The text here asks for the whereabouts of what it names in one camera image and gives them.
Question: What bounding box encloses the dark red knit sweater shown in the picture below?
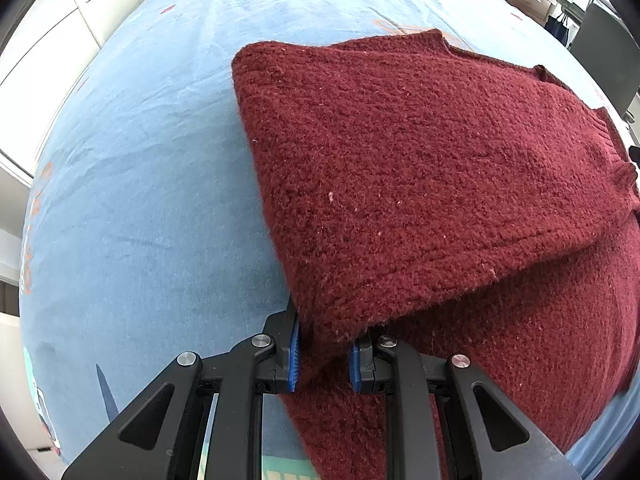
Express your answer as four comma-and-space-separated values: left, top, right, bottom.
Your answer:
231, 29, 640, 480

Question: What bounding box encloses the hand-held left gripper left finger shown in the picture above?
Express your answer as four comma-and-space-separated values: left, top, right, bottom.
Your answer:
60, 308, 301, 480

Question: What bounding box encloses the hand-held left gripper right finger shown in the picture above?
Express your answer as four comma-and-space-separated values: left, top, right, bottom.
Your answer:
348, 334, 583, 480

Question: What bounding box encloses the black office chair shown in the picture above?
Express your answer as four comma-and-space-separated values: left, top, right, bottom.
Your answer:
569, 2, 640, 113

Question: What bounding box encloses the dark blue bag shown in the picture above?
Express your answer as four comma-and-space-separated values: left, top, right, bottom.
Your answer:
545, 12, 581, 48

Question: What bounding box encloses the blue printed bed sheet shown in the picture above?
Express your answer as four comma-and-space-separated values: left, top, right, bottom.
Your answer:
17, 0, 640, 480

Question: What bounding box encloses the white wardrobe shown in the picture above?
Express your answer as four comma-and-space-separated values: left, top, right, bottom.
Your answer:
0, 0, 166, 321

